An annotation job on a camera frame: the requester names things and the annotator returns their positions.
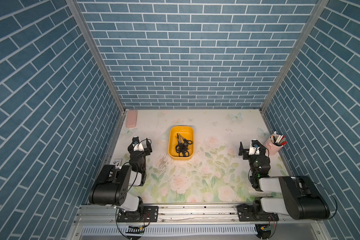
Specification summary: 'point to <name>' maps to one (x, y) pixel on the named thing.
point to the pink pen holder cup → (273, 149)
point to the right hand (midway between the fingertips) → (252, 143)
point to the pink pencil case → (131, 120)
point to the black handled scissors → (183, 143)
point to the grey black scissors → (184, 152)
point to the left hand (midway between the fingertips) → (144, 139)
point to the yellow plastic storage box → (187, 132)
